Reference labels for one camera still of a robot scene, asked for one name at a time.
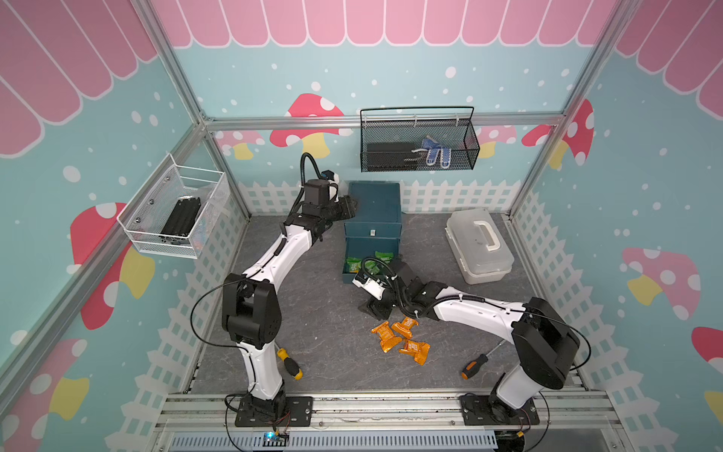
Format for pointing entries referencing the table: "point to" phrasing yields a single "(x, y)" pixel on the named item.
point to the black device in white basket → (182, 217)
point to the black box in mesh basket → (391, 156)
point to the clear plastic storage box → (483, 254)
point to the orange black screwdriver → (473, 367)
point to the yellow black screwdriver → (289, 363)
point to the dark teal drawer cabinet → (377, 225)
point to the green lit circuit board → (274, 439)
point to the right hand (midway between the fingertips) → (364, 299)
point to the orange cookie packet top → (406, 327)
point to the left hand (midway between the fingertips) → (352, 205)
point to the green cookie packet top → (355, 265)
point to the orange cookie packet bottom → (419, 350)
